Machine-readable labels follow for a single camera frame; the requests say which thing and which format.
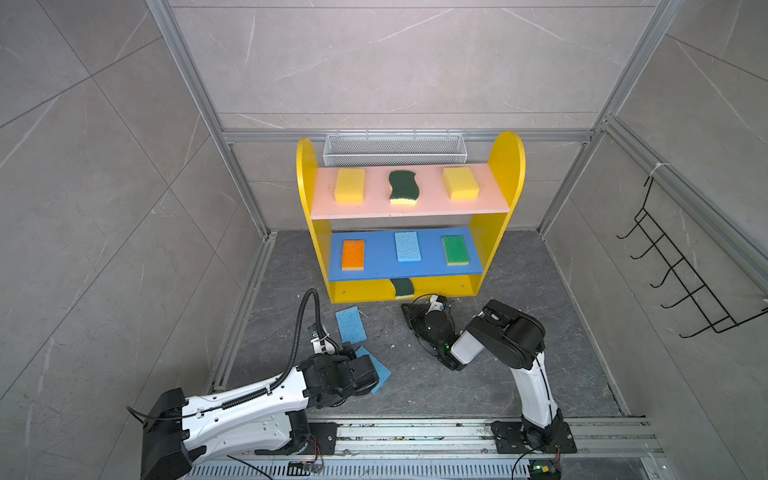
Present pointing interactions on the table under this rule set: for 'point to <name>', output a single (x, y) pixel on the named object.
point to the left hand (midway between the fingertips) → (342, 348)
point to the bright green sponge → (455, 251)
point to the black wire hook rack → (719, 317)
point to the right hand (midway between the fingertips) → (398, 304)
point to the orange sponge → (353, 252)
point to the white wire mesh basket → (394, 147)
